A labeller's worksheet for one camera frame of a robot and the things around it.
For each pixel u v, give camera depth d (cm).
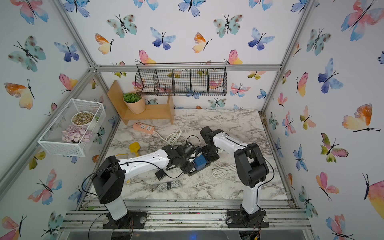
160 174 86
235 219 74
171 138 102
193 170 86
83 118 71
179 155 63
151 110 117
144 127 108
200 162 84
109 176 51
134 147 99
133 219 74
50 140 62
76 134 62
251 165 50
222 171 88
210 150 79
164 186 81
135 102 101
